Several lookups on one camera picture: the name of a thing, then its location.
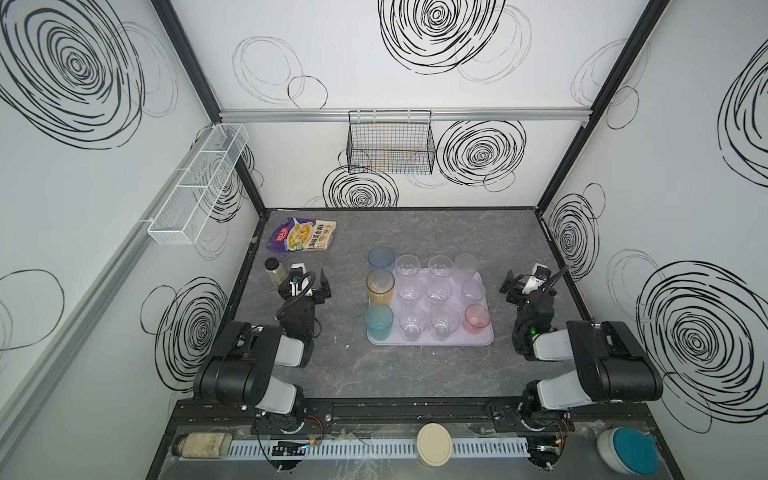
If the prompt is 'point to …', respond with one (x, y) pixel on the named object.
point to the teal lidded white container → (628, 450)
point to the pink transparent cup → (476, 319)
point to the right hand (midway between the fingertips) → (527, 276)
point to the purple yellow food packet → (297, 233)
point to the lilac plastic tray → (432, 310)
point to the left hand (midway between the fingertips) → (304, 272)
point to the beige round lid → (434, 444)
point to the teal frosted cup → (378, 318)
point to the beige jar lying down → (203, 445)
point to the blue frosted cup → (381, 257)
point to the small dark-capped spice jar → (275, 270)
